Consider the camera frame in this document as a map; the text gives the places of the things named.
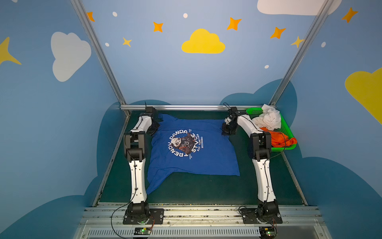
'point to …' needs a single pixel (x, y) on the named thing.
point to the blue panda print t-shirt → (200, 147)
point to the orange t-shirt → (279, 139)
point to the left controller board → (142, 231)
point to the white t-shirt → (270, 118)
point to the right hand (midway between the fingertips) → (224, 132)
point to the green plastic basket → (284, 129)
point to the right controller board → (266, 232)
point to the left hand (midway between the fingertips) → (157, 129)
